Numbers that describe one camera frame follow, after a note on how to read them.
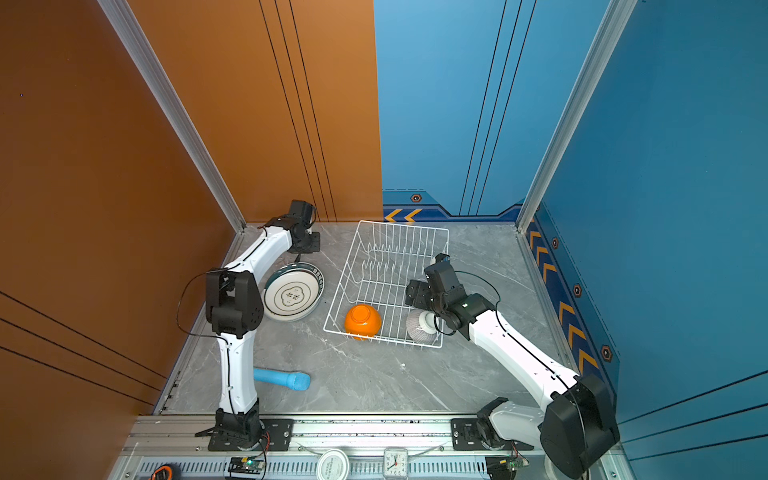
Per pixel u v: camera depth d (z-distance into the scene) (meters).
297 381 0.78
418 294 0.72
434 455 0.71
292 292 0.97
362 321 0.86
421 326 0.85
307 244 0.88
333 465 0.65
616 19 0.70
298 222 0.78
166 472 0.67
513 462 0.69
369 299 0.97
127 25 0.71
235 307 0.59
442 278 0.60
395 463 0.68
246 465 0.71
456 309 0.58
